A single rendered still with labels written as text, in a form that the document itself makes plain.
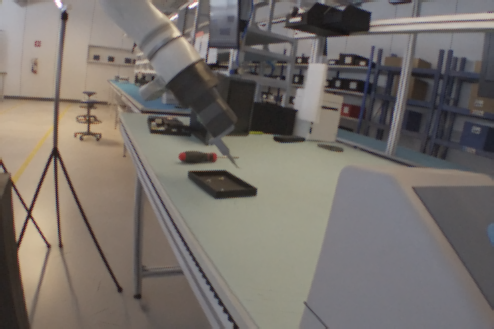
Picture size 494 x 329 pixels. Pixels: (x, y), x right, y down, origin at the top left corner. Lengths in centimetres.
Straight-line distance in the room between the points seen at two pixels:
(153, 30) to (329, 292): 44
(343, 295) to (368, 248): 4
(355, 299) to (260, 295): 13
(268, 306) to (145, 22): 43
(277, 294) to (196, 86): 33
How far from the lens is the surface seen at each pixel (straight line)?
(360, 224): 18
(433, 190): 18
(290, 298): 30
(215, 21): 243
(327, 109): 141
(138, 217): 163
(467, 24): 109
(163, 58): 51
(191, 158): 69
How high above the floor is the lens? 117
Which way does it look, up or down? 13 degrees down
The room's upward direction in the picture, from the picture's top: 9 degrees clockwise
